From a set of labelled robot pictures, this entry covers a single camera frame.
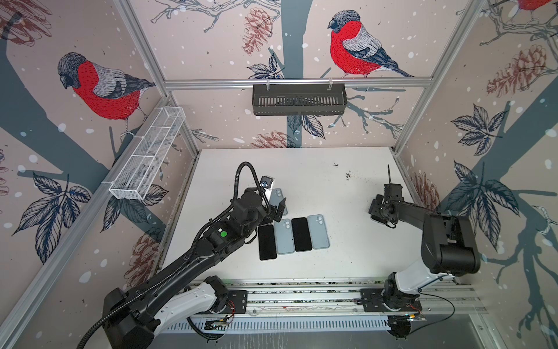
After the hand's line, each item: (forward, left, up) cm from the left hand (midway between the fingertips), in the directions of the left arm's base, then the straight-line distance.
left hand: (272, 193), depth 72 cm
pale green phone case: (-5, -4, -25) cm, 26 cm away
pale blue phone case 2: (-2, -19, -27) cm, 33 cm away
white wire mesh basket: (+16, +47, +4) cm, 50 cm away
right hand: (+6, -48, -26) cm, 54 cm away
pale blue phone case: (+16, 0, -27) cm, 32 cm away
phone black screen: (-3, -11, -26) cm, 29 cm away
